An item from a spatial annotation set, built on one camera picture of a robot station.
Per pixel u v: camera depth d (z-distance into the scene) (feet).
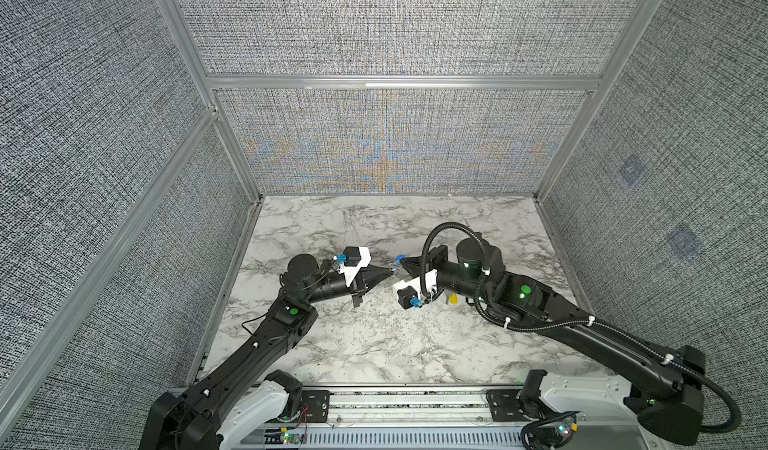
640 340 1.40
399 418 2.39
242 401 1.82
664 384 1.28
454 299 1.83
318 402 2.41
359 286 1.98
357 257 1.84
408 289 1.78
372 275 2.08
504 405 2.40
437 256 1.91
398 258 2.16
